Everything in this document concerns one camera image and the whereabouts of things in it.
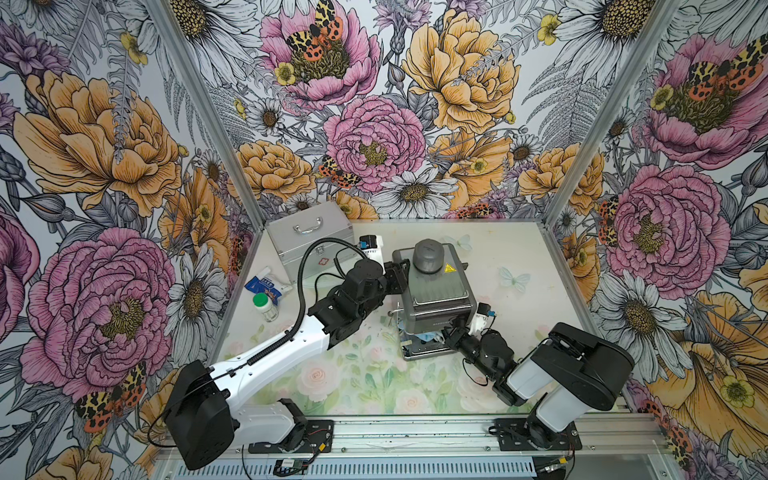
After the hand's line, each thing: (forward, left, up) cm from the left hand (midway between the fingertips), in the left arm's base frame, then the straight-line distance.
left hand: (403, 273), depth 77 cm
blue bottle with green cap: (+11, +44, -21) cm, 50 cm away
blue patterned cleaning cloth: (-10, -6, -15) cm, 19 cm away
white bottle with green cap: (+1, +40, -16) cm, 43 cm away
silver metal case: (+22, +34, -10) cm, 42 cm away
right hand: (-6, -9, -16) cm, 20 cm away
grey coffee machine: (-8, -8, +3) cm, 12 cm away
